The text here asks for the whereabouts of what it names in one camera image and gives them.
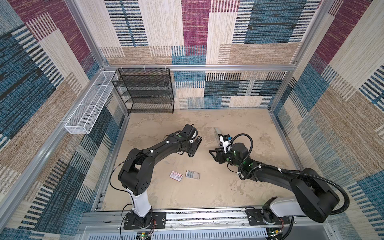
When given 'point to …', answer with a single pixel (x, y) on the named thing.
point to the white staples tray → (192, 174)
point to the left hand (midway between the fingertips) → (192, 146)
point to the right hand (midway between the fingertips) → (213, 152)
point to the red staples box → (176, 176)
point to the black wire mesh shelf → (145, 90)
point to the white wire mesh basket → (83, 119)
